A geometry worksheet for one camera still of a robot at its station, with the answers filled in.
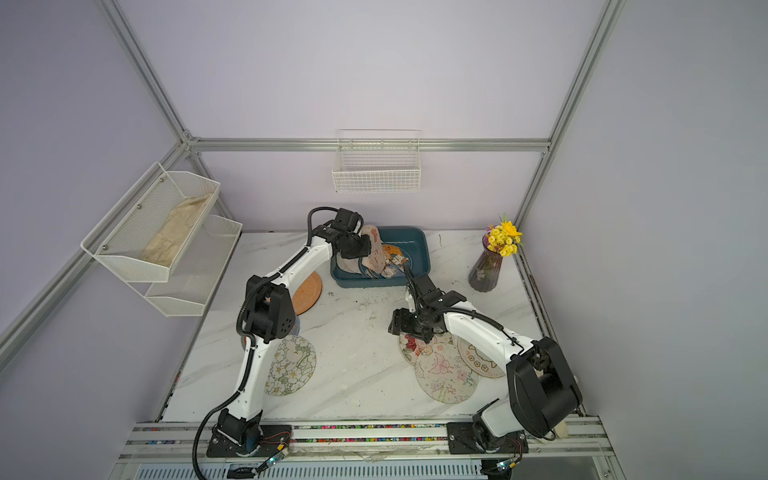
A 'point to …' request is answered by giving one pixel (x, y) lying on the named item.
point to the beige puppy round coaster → (477, 361)
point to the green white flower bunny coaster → (292, 364)
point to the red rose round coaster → (415, 350)
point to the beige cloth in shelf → (166, 245)
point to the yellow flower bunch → (503, 238)
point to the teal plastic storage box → (414, 240)
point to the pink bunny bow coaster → (376, 260)
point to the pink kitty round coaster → (348, 265)
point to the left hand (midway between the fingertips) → (369, 251)
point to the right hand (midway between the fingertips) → (393, 333)
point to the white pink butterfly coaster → (445, 376)
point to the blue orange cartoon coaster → (395, 258)
